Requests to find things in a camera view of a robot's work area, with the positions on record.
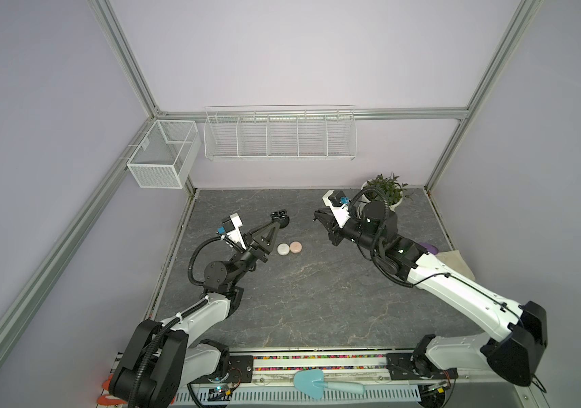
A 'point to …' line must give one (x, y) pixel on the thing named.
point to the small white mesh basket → (166, 155)
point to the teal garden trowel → (312, 383)
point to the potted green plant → (389, 186)
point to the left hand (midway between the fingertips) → (281, 225)
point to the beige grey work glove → (454, 259)
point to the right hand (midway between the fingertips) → (318, 210)
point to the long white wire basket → (280, 133)
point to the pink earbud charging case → (296, 246)
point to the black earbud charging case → (280, 217)
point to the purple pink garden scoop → (431, 248)
